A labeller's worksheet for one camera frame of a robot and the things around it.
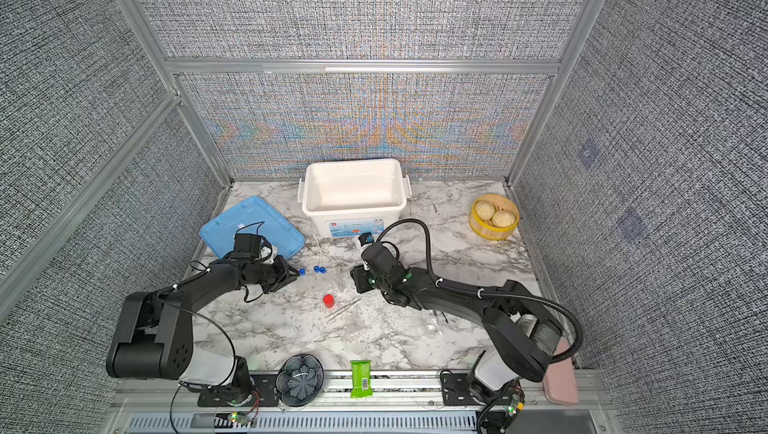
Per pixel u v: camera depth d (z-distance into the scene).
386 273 0.64
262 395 0.73
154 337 0.44
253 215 1.10
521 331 0.45
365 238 0.76
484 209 1.03
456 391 0.73
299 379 0.75
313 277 0.92
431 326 0.84
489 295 0.47
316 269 0.78
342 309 0.88
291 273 0.85
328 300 0.87
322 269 0.78
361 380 0.75
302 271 0.78
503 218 1.00
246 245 0.74
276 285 0.82
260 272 0.76
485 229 1.00
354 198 1.09
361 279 0.75
